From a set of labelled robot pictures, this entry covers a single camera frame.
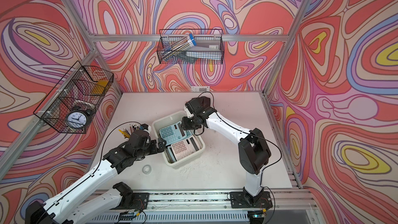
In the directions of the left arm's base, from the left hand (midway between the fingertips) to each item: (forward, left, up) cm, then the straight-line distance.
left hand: (161, 143), depth 79 cm
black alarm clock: (+3, +34, +17) cm, 38 cm away
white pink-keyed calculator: (+1, -12, -6) cm, 13 cm away
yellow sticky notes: (+21, +32, +19) cm, 43 cm away
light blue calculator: (+9, -4, -5) cm, 11 cm away
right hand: (+9, -12, -1) cm, 15 cm away
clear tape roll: (-9, +9, -13) cm, 18 cm away
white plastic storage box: (+15, -3, 0) cm, 16 cm away
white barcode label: (+52, -20, -10) cm, 57 cm away
